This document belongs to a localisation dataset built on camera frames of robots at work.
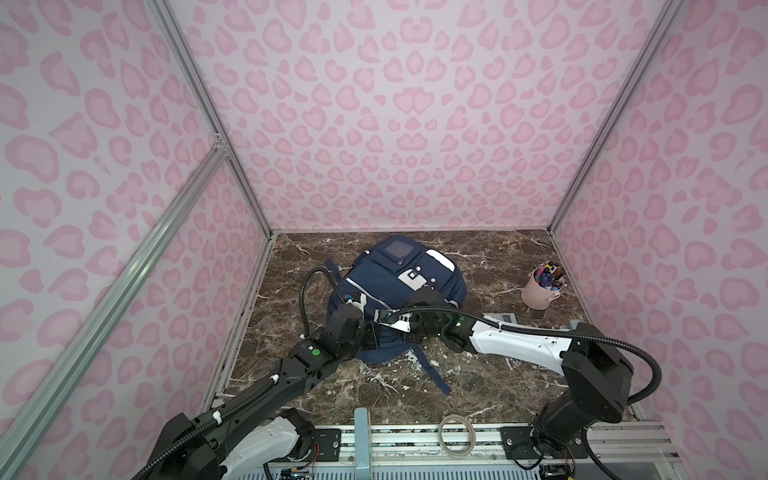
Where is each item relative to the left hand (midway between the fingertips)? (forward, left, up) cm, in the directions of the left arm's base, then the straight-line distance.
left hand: (385, 324), depth 79 cm
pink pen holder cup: (+12, -47, -8) cm, 49 cm away
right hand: (+4, -2, -1) cm, 5 cm away
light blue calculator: (+8, -37, -13) cm, 40 cm away
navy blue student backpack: (+19, -1, -3) cm, 20 cm away
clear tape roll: (-26, -20, -13) cm, 35 cm away
